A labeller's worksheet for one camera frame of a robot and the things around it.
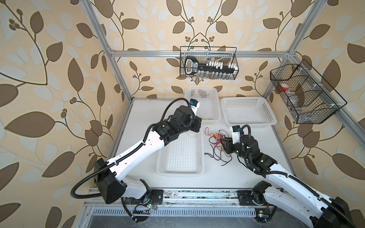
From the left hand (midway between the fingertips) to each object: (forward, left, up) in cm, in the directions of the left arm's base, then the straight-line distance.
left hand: (203, 118), depth 71 cm
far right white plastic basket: (+30, -44, -28) cm, 60 cm away
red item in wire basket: (+22, -47, +2) cm, 52 cm away
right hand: (-4, -12, -15) cm, 20 cm away
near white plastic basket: (-9, +10, -30) cm, 33 cm away
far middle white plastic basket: (+33, -9, -31) cm, 46 cm away
